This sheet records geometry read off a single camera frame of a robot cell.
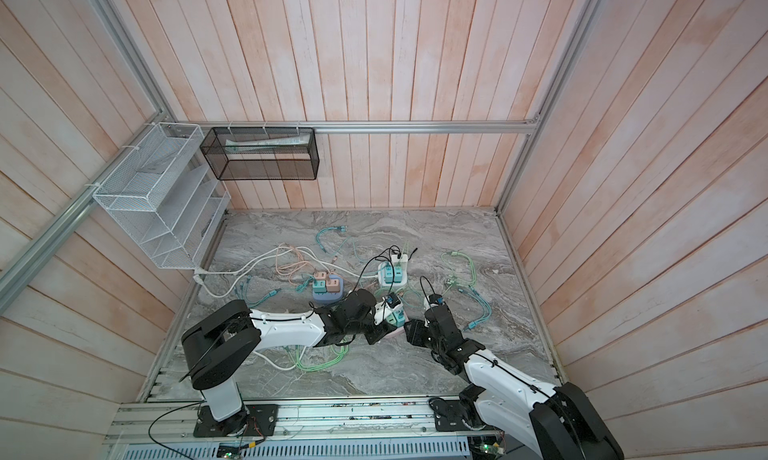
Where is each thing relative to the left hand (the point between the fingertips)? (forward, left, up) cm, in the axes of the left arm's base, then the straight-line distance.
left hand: (390, 327), depth 86 cm
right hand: (+1, -6, -2) cm, 7 cm away
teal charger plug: (+1, -2, +4) cm, 5 cm away
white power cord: (-9, +33, -4) cm, 34 cm away
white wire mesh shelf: (+23, +60, +27) cm, 69 cm away
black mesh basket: (+54, +45, +22) cm, 74 cm away
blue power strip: (+10, +18, 0) cm, 21 cm away
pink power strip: (-1, -3, -3) cm, 4 cm away
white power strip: (+17, -1, +4) cm, 17 cm away
